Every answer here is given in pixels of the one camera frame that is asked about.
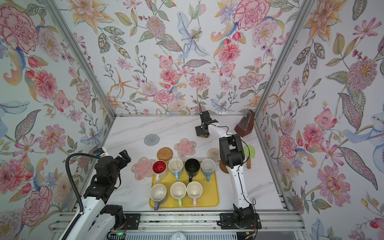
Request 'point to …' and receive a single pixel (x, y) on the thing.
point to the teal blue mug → (208, 166)
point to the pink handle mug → (194, 190)
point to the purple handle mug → (157, 193)
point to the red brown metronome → (245, 124)
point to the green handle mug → (178, 190)
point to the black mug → (192, 166)
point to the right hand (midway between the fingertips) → (204, 129)
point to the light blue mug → (175, 166)
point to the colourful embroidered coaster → (214, 154)
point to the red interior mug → (159, 168)
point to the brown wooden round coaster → (223, 167)
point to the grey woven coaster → (151, 139)
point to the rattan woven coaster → (164, 154)
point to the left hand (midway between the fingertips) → (123, 154)
